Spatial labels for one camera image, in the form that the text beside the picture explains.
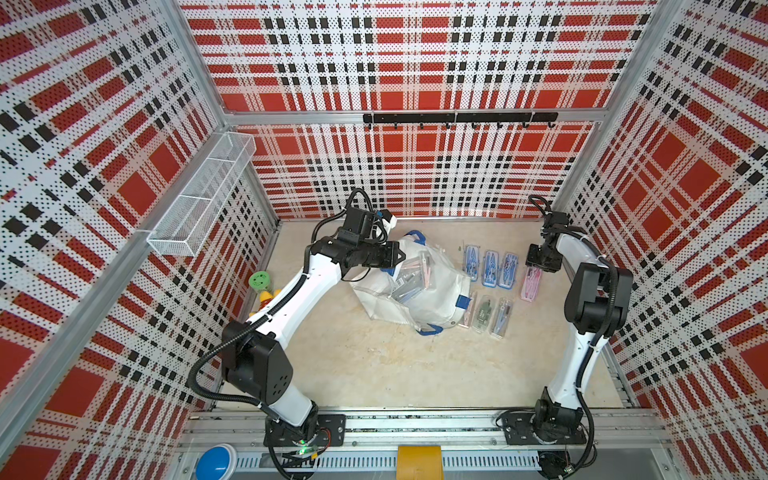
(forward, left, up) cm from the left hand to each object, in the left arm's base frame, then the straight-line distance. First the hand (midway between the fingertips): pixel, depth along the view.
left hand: (407, 256), depth 79 cm
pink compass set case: (+5, -42, -22) cm, 47 cm away
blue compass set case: (+18, -24, -24) cm, 38 cm away
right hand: (+11, -45, -18) cm, 50 cm away
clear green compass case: (-8, -23, -24) cm, 34 cm away
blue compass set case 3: (+11, -36, -24) cm, 45 cm away
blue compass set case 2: (+12, -30, -23) cm, 40 cm away
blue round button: (-44, +45, -21) cm, 67 cm away
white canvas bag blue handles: (+1, -7, -20) cm, 22 cm away
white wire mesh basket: (+14, +69, -3) cm, 70 cm away
